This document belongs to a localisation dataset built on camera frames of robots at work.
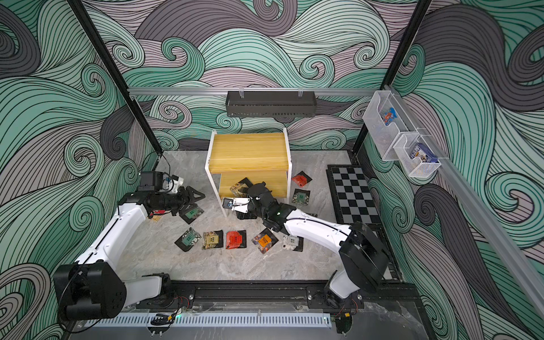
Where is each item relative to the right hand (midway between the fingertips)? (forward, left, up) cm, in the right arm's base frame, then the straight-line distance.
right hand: (243, 194), depth 82 cm
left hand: (-2, +16, +1) cm, 16 cm away
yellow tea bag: (+3, +1, -1) cm, 3 cm away
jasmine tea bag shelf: (-8, +19, 0) cm, 21 cm away
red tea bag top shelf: (-11, +4, -18) cm, 21 cm away
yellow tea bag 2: (-11, +14, -17) cm, 25 cm away
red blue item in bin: (+25, -59, +18) cm, 66 cm away
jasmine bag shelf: (-11, +24, -17) cm, 32 cm away
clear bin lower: (-1, -58, +16) cm, 60 cm away
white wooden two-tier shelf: (+6, -7, +15) cm, 17 cm away
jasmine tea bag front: (+10, -26, -17) cm, 33 cm away
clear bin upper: (+18, -57, +12) cm, 61 cm away
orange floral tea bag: (-12, -8, -17) cm, 23 cm away
